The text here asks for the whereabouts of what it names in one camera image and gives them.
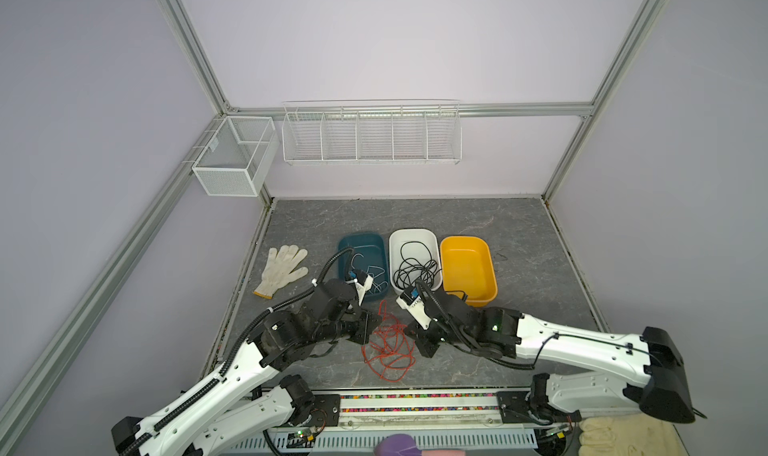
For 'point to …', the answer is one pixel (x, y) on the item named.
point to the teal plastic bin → (370, 255)
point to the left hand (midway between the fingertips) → (379, 326)
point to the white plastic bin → (399, 236)
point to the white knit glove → (281, 269)
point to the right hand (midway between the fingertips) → (405, 333)
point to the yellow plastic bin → (467, 266)
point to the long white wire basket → (372, 131)
